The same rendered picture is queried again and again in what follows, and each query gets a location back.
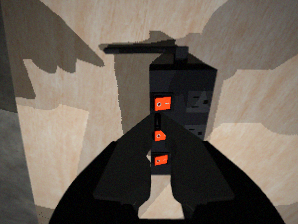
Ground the black power strip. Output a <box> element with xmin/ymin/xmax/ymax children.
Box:
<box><xmin>103</xmin><ymin>46</ymin><xmax>217</xmax><ymax>175</ymax></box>

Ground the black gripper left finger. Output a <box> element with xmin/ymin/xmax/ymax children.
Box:
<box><xmin>48</xmin><ymin>112</ymin><xmax>157</xmax><ymax>224</ymax></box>

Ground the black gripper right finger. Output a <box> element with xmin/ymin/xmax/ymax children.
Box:
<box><xmin>157</xmin><ymin>112</ymin><xmax>285</xmax><ymax>224</ymax></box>

